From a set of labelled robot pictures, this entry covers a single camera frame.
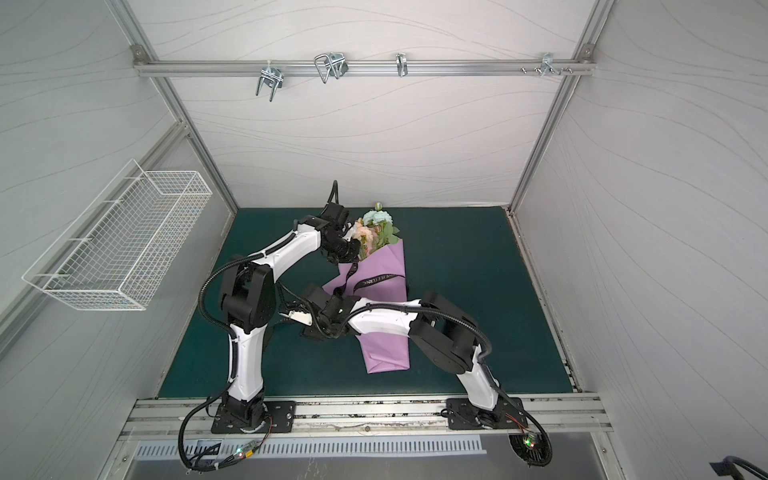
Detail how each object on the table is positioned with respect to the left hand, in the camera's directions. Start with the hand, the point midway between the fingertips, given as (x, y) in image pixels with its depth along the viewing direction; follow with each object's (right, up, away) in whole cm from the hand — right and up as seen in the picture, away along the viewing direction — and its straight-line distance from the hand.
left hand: (364, 255), depth 96 cm
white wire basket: (-55, +2, -28) cm, 62 cm away
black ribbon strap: (-5, -10, -1) cm, 11 cm away
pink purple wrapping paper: (+6, -27, -14) cm, 31 cm away
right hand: (-14, -15, -10) cm, 23 cm away
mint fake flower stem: (+5, +11, +12) cm, 17 cm away
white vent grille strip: (-43, -45, -27) cm, 68 cm away
